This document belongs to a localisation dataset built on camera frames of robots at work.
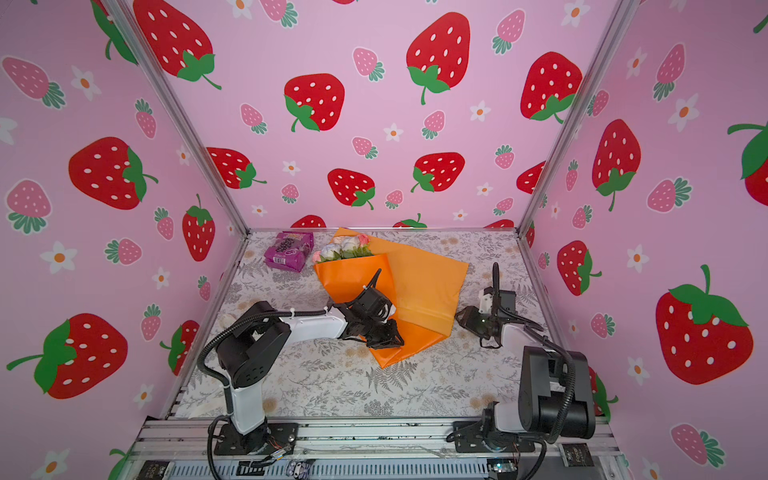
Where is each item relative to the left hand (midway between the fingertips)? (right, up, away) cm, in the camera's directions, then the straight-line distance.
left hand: (407, 344), depth 87 cm
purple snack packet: (-42, +29, +20) cm, 55 cm away
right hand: (+17, +7, +5) cm, 19 cm away
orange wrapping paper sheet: (+6, +15, +15) cm, 22 cm away
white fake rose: (-27, +29, +20) cm, 44 cm away
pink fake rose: (-16, +33, +26) cm, 45 cm away
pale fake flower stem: (-19, +28, +22) cm, 40 cm away
